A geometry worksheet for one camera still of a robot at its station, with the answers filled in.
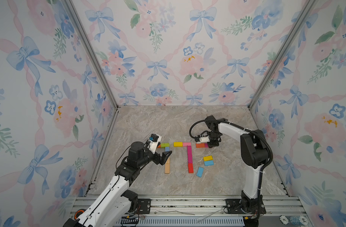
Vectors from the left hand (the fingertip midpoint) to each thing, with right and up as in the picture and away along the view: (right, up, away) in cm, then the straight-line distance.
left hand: (165, 147), depth 77 cm
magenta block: (+15, -6, +17) cm, 23 cm away
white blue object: (+63, -32, -12) cm, 72 cm away
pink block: (+13, -2, +21) cm, 25 cm away
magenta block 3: (+26, -2, +18) cm, 32 cm away
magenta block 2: (+15, -10, +13) cm, 22 cm away
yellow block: (+7, -2, +21) cm, 22 cm away
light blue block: (0, -5, +18) cm, 18 cm away
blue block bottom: (+20, -17, +9) cm, 28 cm away
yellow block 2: (+27, -10, +14) cm, 32 cm away
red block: (+15, -15, +10) cm, 23 cm away
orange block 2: (+22, -3, +20) cm, 30 cm away
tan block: (+1, -14, +9) cm, 17 cm away
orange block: (-6, -3, +18) cm, 19 cm away
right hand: (+31, 0, +22) cm, 38 cm away
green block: (-3, -2, +19) cm, 19 cm away
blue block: (+26, -13, +13) cm, 32 cm away
